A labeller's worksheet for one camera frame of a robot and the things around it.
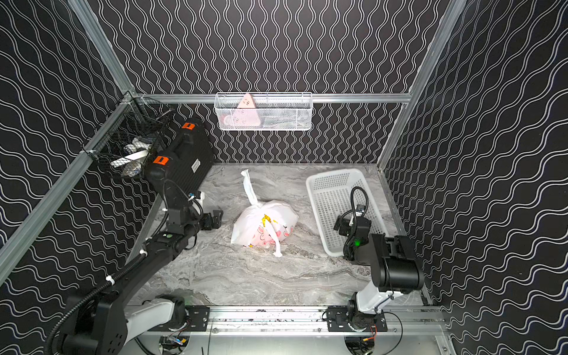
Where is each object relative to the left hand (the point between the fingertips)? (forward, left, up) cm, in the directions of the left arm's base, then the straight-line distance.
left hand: (210, 208), depth 86 cm
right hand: (+7, -58, -10) cm, 59 cm away
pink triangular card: (+33, -11, +21) cm, 40 cm away
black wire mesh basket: (+15, +33, +16) cm, 40 cm away
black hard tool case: (+13, +16, +6) cm, 21 cm away
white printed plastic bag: (-3, -22, -4) cm, 22 cm away
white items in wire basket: (+7, +23, +20) cm, 31 cm away
